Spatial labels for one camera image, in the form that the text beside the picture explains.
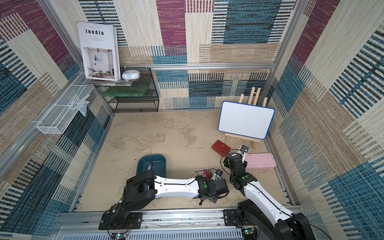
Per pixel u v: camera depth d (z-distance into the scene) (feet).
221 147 3.24
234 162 2.12
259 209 1.91
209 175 2.88
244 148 2.44
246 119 3.05
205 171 2.93
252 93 2.73
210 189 2.01
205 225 2.39
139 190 1.66
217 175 2.44
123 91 3.29
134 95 3.07
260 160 3.10
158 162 2.94
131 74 2.88
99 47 2.53
